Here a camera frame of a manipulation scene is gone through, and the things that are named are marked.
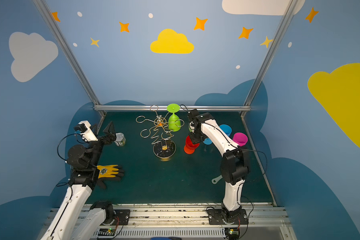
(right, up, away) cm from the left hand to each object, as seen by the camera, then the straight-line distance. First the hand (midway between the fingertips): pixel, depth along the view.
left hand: (102, 123), depth 68 cm
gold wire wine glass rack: (+25, -15, +31) cm, 42 cm away
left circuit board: (-1, -54, +5) cm, 55 cm away
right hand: (+47, -9, +21) cm, 52 cm away
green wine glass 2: (+42, -4, +30) cm, 52 cm away
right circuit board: (+62, -55, +6) cm, 83 cm away
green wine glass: (+32, +2, +22) cm, 39 cm away
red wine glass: (+41, -14, +16) cm, 46 cm away
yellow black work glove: (-4, -29, +18) cm, 34 cm away
